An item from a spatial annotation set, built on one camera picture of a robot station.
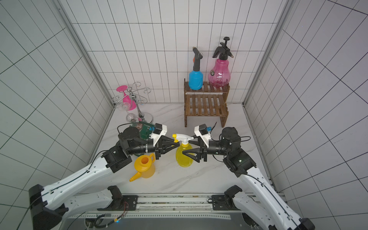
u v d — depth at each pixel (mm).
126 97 949
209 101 1031
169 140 577
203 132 515
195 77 869
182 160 601
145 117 1045
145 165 755
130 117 870
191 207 726
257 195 440
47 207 385
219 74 846
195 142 610
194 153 542
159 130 506
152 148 542
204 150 530
